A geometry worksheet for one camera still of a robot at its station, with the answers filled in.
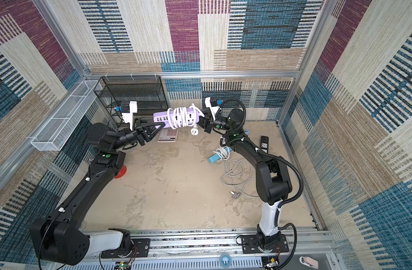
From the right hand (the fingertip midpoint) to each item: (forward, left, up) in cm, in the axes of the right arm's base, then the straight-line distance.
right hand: (193, 117), depth 74 cm
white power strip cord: (-9, -22, -35) cm, 42 cm away
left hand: (-12, +9, +8) cm, 17 cm away
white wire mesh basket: (-9, +58, -1) cm, 59 cm away
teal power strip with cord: (+1, -14, -28) cm, 32 cm away
